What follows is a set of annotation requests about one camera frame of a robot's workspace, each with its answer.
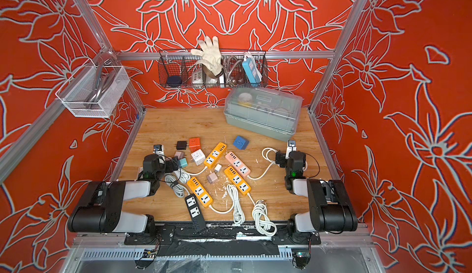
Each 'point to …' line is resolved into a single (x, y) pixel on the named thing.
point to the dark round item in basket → (174, 80)
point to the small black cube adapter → (181, 145)
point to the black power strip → (195, 213)
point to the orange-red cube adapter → (194, 144)
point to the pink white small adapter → (179, 154)
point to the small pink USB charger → (211, 177)
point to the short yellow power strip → (215, 155)
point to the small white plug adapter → (217, 168)
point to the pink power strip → (233, 158)
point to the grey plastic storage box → (262, 112)
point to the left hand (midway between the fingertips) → (168, 156)
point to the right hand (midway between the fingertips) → (286, 149)
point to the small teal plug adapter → (182, 163)
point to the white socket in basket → (197, 77)
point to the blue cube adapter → (240, 142)
